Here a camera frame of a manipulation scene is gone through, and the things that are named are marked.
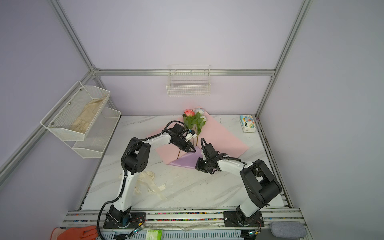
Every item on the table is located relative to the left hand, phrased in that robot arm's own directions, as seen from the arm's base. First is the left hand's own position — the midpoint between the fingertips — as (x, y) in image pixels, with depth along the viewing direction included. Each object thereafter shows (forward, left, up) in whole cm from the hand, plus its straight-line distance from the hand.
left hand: (194, 151), depth 97 cm
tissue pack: (+22, -40, +4) cm, 46 cm away
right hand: (-11, -1, 0) cm, 11 cm away
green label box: (-45, +18, -1) cm, 48 cm away
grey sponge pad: (-43, -45, +1) cm, 62 cm away
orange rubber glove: (-44, +49, -2) cm, 66 cm away
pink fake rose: (+29, +3, +1) cm, 29 cm away
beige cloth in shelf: (+1, +58, +27) cm, 64 cm away
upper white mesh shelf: (+3, +62, +30) cm, 69 cm away
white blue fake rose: (+27, -5, +2) cm, 27 cm away
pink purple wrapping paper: (+15, -9, -4) cm, 18 cm away
